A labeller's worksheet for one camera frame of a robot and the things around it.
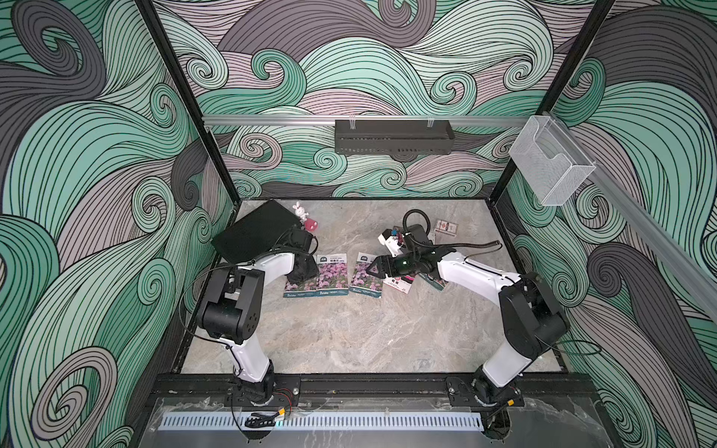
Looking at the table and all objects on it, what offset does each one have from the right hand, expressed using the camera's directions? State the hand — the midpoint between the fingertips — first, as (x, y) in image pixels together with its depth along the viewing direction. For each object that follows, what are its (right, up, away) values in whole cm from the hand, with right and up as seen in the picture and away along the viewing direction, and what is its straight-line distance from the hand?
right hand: (371, 272), depth 86 cm
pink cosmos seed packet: (-21, -7, +6) cm, 23 cm away
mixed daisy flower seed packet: (+23, -5, +7) cm, 24 cm away
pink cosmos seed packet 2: (-13, -4, +9) cm, 16 cm away
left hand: (-21, -1, +9) cm, 23 cm away
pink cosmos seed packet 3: (-2, -5, +8) cm, 10 cm away
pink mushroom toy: (-23, +15, +23) cm, 36 cm away
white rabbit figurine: (-27, +20, +21) cm, 39 cm away
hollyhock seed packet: (+11, -6, +9) cm, 16 cm away
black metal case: (-42, +12, +19) cm, 48 cm away
